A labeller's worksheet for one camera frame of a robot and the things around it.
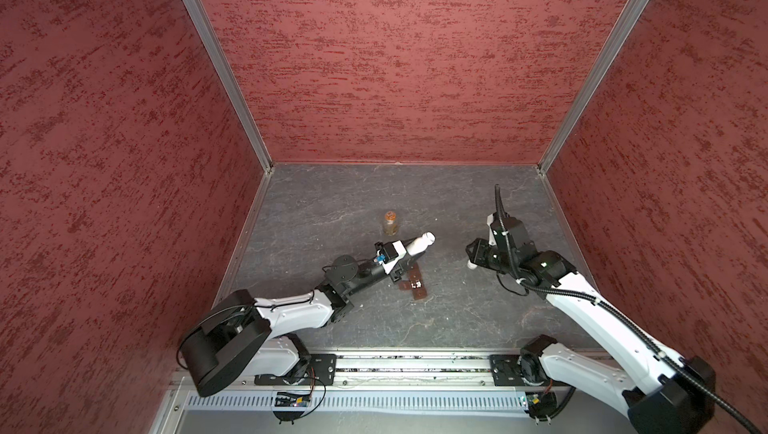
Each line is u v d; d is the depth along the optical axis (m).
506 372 0.74
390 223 0.98
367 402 0.77
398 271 0.66
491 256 0.67
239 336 0.43
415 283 0.89
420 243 0.68
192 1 0.77
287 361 0.61
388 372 0.76
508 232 0.58
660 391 0.38
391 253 0.59
